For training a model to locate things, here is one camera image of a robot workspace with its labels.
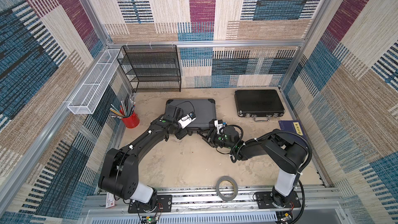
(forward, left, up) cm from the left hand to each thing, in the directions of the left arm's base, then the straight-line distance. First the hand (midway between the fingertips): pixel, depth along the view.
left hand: (183, 126), depth 89 cm
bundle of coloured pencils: (+12, +36, +1) cm, 38 cm away
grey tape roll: (-26, -23, -8) cm, 36 cm away
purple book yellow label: (+4, -69, -9) cm, 70 cm away
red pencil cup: (+8, +33, -6) cm, 35 cm away
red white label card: (-34, +34, -10) cm, 49 cm away
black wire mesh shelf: (+41, +23, +10) cm, 48 cm away
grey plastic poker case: (+11, -12, +1) cm, 17 cm away
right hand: (-6, -10, -2) cm, 12 cm away
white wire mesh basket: (-1, +42, +24) cm, 48 cm away
